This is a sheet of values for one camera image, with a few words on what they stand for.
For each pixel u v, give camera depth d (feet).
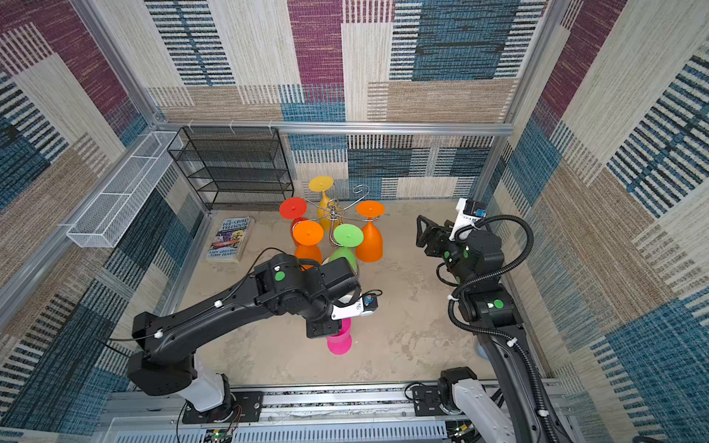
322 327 1.79
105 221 2.34
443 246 1.92
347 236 2.25
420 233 2.07
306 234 2.25
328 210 2.48
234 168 3.58
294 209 2.45
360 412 2.40
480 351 2.67
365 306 1.78
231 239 3.51
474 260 1.57
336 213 2.44
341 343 2.69
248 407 2.41
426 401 2.43
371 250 2.60
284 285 1.33
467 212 1.80
